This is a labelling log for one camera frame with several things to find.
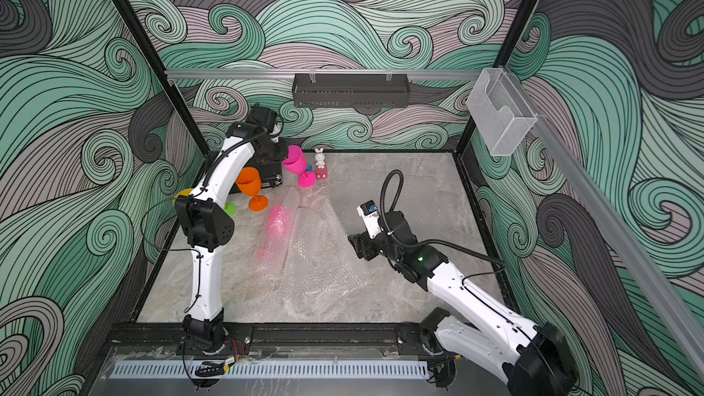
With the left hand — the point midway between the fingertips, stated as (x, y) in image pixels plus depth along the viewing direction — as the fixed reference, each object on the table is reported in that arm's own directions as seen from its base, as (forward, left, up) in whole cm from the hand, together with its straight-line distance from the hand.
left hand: (286, 152), depth 92 cm
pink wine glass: (-18, +1, -13) cm, 22 cm away
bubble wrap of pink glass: (-34, +1, -14) cm, 37 cm away
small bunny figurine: (+9, -10, -20) cm, 24 cm away
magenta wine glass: (-6, -4, +1) cm, 7 cm away
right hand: (-28, -24, -5) cm, 37 cm away
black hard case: (+4, +9, -16) cm, 19 cm away
